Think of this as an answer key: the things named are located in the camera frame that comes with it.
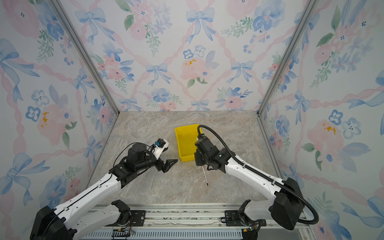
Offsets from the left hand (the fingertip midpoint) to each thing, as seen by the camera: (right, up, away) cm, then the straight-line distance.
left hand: (171, 152), depth 76 cm
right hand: (+14, -2, +5) cm, 14 cm away
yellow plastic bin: (+6, +6, +22) cm, 24 cm away
